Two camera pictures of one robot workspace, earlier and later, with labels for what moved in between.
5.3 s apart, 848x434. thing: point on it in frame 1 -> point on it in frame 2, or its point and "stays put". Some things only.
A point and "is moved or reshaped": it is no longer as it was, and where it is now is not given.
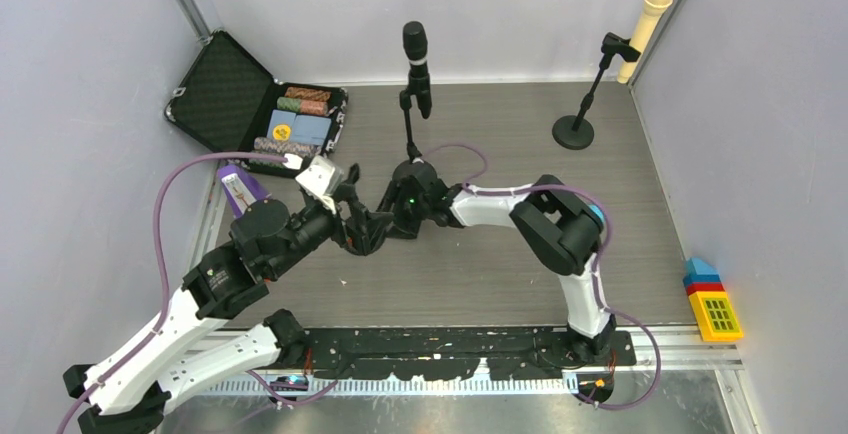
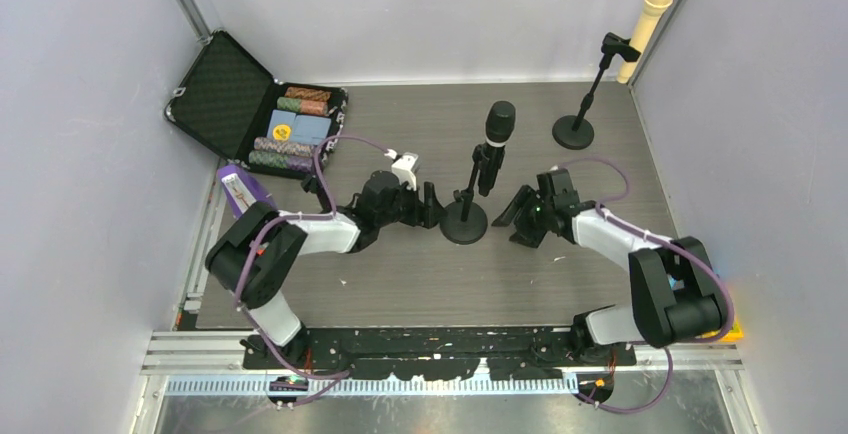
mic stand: x=576 y=131 stays put
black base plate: x=457 y=354 stays put
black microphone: x=416 y=45 -> x=499 y=127
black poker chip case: x=232 y=104 stays put
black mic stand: x=420 y=86 is moved or reshaped
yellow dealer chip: x=281 y=132 stays put
